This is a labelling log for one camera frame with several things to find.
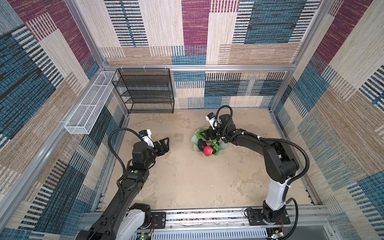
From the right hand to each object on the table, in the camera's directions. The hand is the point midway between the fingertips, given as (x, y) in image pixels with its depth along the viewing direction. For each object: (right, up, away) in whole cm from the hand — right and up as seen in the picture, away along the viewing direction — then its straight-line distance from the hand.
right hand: (206, 131), depth 94 cm
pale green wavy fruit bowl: (+10, -10, 0) cm, 14 cm away
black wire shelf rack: (-43, +29, +16) cm, 54 cm away
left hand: (-23, -3, -16) cm, 28 cm away
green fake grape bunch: (+4, -7, -2) cm, 8 cm away
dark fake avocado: (-3, -8, +2) cm, 9 cm away
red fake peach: (0, -11, -4) cm, 12 cm away
